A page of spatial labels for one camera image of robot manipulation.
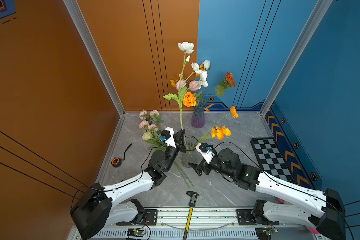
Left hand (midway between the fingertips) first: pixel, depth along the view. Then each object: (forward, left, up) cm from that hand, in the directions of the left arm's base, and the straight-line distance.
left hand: (184, 129), depth 70 cm
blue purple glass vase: (+27, -10, -22) cm, 36 cm away
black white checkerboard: (0, -53, -27) cm, 60 cm away
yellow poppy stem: (-5, -16, +4) cm, 17 cm away
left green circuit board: (-37, +23, -32) cm, 55 cm away
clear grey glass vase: (-4, -4, -19) cm, 19 cm away
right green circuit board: (-37, -39, -32) cm, 63 cm away
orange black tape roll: (-3, +41, -28) cm, 50 cm away
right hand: (-9, -5, -8) cm, 13 cm away
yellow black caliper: (-25, -4, -31) cm, 40 cm away
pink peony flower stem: (+34, -5, +1) cm, 34 cm away
